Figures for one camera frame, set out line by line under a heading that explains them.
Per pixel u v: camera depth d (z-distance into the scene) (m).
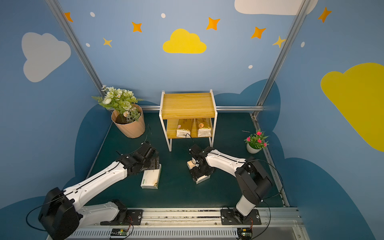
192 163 0.80
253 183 0.45
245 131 1.11
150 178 0.83
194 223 0.73
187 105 0.80
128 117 0.96
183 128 0.82
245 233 0.73
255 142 0.90
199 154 0.65
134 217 0.75
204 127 0.82
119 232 0.72
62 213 0.38
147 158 0.65
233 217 0.66
